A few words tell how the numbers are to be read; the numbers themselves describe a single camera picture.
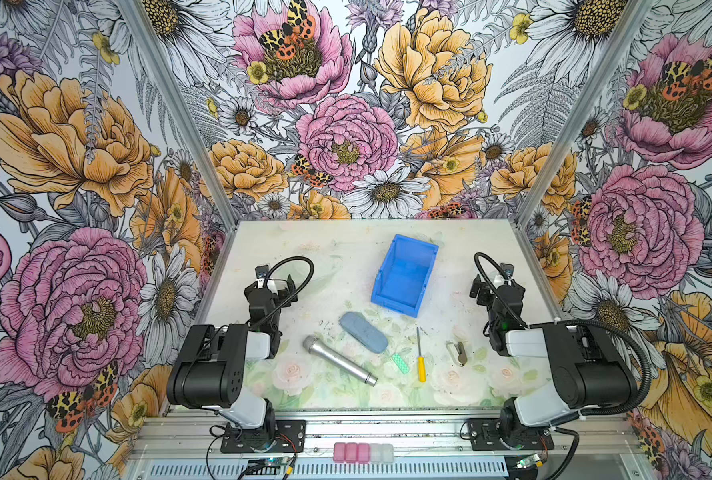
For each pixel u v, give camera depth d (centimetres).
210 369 47
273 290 82
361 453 72
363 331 89
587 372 46
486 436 73
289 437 73
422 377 83
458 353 87
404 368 84
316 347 86
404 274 109
